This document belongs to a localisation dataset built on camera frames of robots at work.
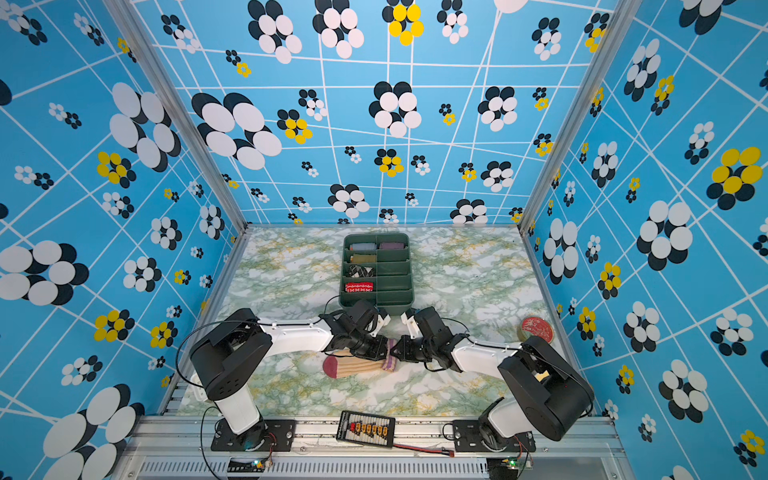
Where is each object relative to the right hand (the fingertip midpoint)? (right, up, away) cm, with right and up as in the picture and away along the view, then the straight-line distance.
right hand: (392, 353), depth 86 cm
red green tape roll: (+42, +7, +3) cm, 43 cm away
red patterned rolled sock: (-12, +18, +10) cm, 24 cm away
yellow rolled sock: (-11, +27, +16) cm, 33 cm away
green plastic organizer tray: (-5, +24, +14) cm, 28 cm away
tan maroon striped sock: (-14, -2, -2) cm, 14 cm away
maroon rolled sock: (0, +32, +22) cm, 39 cm away
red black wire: (+12, -19, -14) cm, 26 cm away
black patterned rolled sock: (-12, +23, +13) cm, 29 cm away
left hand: (0, -1, 0) cm, 1 cm away
